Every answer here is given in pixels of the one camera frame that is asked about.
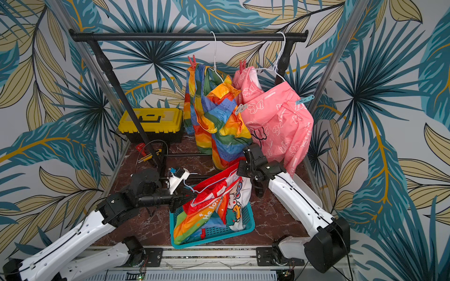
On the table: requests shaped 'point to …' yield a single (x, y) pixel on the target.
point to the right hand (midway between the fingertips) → (242, 167)
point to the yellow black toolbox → (157, 124)
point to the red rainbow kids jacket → (225, 195)
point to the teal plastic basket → (214, 233)
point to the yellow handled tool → (146, 158)
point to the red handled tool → (141, 146)
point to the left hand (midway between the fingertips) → (193, 200)
